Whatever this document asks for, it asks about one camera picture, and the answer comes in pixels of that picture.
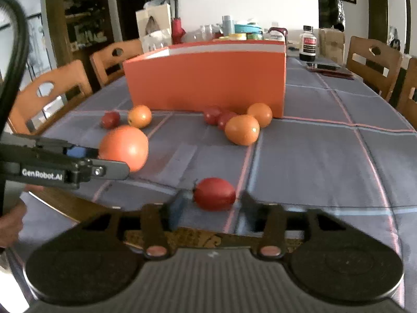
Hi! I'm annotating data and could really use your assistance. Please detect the big orange tomato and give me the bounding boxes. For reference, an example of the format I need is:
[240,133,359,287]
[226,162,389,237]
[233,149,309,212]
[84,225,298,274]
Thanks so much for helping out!
[98,125,149,172]

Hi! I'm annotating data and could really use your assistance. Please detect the red cherry tomato front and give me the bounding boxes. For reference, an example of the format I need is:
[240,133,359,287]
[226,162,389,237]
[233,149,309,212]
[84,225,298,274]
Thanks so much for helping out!
[193,177,236,211]

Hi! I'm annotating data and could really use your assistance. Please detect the red cherry tomato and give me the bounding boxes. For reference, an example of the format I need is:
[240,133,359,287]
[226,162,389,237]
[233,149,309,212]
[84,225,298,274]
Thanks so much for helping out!
[100,111,120,129]
[193,177,236,211]
[203,106,223,126]
[217,111,237,131]

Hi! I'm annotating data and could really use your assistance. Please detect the person's left hand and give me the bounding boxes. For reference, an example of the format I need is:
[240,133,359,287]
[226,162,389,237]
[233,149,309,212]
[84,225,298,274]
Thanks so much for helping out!
[1,181,44,249]

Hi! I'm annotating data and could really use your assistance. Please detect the red cherry tomato far left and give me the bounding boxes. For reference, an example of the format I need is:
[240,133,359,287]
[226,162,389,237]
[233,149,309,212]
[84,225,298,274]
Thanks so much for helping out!
[100,111,120,129]

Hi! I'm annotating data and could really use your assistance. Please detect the near left wooden chair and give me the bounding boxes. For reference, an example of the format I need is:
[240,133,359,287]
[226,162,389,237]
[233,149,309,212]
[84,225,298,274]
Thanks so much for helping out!
[8,59,93,135]

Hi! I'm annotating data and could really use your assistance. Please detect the wooden chair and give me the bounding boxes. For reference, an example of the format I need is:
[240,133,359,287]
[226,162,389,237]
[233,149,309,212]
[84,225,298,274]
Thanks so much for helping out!
[346,36,403,101]
[396,57,417,129]
[90,39,144,88]
[8,59,93,135]

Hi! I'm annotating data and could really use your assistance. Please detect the small orange far left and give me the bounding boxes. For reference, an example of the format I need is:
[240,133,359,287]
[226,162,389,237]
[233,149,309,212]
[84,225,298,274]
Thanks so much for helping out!
[127,105,152,129]

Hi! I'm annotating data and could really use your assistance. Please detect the orange near left finger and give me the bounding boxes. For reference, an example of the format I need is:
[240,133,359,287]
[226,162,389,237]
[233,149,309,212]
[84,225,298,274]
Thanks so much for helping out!
[225,115,260,146]

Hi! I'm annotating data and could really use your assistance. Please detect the far left wooden chair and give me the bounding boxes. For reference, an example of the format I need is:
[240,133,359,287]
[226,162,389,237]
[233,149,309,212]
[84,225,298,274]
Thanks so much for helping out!
[90,39,144,88]

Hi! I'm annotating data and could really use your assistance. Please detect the blue plaid tablecloth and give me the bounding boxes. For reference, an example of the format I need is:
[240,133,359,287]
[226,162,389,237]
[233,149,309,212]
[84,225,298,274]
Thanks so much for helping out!
[7,57,416,312]

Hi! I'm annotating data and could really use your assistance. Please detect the orange centre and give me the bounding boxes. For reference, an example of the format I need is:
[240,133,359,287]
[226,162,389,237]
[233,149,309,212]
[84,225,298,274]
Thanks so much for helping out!
[247,103,273,128]

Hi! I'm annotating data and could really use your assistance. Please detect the red cherry tomato middle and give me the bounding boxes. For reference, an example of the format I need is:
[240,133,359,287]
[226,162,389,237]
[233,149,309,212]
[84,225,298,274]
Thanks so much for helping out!
[217,111,237,131]

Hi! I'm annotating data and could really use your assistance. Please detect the red cherry tomato back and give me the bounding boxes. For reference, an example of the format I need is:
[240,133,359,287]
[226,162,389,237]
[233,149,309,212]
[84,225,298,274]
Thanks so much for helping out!
[203,106,223,126]

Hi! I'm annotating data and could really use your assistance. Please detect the dark wooden shelf cabinet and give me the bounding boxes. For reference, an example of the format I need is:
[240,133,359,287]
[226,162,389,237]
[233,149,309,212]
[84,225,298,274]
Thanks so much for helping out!
[41,0,114,67]

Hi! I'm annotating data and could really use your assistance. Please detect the orange cardboard box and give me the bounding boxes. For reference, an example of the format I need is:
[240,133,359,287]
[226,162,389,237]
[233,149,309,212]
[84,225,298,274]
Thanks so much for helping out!
[123,40,286,118]

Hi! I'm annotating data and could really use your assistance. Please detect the white paper bag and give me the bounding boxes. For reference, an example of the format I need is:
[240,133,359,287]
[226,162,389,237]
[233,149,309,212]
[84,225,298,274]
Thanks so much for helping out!
[136,4,173,53]

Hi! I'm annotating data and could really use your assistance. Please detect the red folded umbrella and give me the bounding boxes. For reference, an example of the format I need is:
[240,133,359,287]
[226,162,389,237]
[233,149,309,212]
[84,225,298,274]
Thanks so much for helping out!
[163,0,186,45]

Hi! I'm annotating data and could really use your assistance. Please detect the smartphone in brown case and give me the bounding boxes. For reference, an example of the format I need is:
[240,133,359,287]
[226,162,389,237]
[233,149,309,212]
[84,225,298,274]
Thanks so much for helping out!
[306,62,354,80]

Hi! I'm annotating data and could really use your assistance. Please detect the dark glass bottle red label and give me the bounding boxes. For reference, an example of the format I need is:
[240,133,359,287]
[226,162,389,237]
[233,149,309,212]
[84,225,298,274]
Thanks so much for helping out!
[299,26,317,62]

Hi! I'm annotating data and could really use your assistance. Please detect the far right wooden chair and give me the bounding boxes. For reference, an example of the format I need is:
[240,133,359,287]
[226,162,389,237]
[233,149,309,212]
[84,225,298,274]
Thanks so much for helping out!
[396,57,417,129]

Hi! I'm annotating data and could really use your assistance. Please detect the white jar yellow lid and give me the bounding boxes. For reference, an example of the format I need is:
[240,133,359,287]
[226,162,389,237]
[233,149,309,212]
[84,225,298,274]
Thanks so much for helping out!
[228,33,247,41]

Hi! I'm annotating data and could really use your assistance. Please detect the cardboard carton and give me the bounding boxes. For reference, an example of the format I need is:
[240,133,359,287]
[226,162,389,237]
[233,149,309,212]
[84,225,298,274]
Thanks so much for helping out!
[319,28,345,65]

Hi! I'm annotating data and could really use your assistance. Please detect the purple Centrum vitamin bottle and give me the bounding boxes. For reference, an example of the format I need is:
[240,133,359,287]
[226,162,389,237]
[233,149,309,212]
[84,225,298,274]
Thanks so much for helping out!
[267,27,288,42]

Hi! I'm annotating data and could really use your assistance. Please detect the near right wooden chair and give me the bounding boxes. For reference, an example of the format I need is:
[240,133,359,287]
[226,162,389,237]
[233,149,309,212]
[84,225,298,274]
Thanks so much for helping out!
[346,36,403,101]

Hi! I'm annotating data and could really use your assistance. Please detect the light blue thermos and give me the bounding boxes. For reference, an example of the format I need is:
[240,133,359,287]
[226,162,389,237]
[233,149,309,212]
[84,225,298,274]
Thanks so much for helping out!
[222,16,235,37]

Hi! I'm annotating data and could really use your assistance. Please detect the teal lidded container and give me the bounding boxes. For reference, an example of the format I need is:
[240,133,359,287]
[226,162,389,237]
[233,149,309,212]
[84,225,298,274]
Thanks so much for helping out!
[234,24,263,40]

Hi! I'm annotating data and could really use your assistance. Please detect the dark hanging coat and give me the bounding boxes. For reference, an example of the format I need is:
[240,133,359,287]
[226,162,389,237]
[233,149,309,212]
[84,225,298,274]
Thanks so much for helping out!
[318,0,346,32]

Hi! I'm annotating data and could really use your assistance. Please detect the black cable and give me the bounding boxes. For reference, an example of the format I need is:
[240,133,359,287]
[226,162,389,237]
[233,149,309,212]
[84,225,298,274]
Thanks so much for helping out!
[0,0,31,216]

